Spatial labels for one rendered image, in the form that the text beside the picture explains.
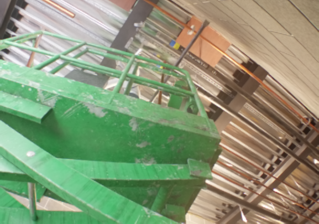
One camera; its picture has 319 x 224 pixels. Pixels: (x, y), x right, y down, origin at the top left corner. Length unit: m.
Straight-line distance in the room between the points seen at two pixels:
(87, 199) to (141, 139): 0.43
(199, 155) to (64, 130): 0.64
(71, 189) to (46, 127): 0.47
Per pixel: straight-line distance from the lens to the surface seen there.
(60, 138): 1.13
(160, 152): 1.07
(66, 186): 0.74
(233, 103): 3.38
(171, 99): 2.00
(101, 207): 0.71
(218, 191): 3.42
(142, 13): 2.95
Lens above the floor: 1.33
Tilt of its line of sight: 67 degrees up
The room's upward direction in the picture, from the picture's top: straight up
